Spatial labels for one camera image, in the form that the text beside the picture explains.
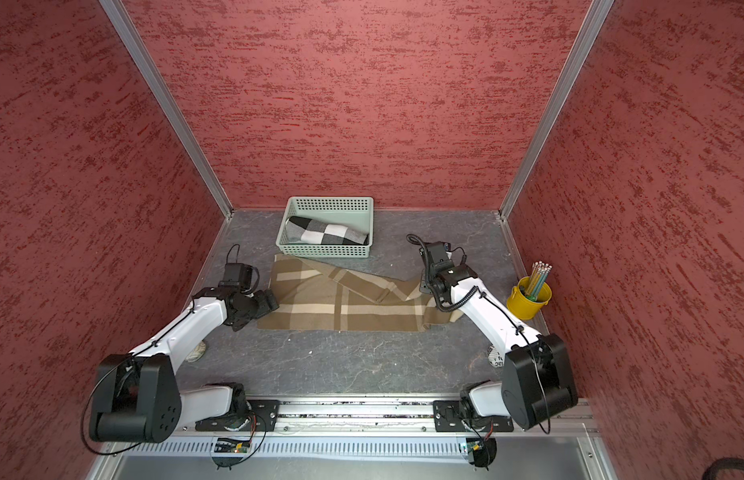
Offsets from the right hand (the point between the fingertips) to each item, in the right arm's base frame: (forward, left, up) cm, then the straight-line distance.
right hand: (433, 287), depth 87 cm
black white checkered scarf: (+27, +42, -3) cm, 50 cm away
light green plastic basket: (+40, +25, -7) cm, 48 cm away
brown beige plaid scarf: (+2, +29, -8) cm, 31 cm away
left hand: (-5, +52, -5) cm, 52 cm away
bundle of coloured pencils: (+1, -30, +4) cm, 30 cm away
